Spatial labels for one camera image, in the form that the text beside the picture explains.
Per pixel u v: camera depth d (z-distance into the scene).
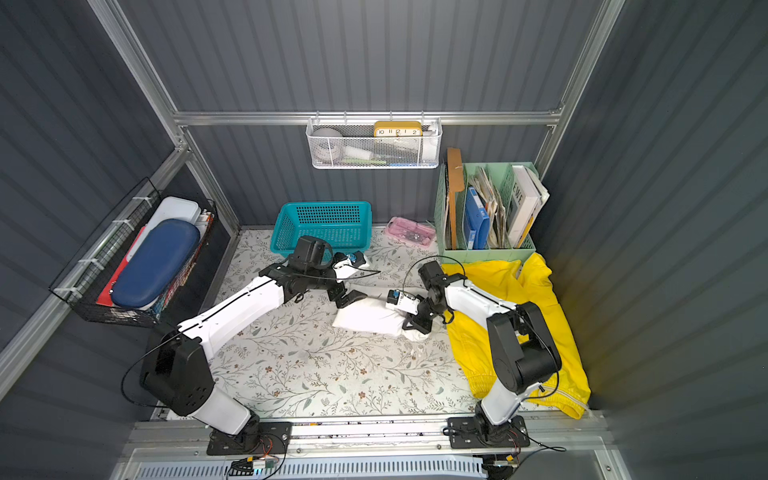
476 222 0.97
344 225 1.20
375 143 0.90
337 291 0.74
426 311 0.78
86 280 0.62
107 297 0.63
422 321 0.79
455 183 0.91
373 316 0.87
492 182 1.01
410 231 1.19
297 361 0.87
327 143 0.83
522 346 0.47
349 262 0.71
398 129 0.87
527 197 0.94
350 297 0.74
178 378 0.44
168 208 0.79
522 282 0.98
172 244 0.69
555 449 0.63
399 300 0.79
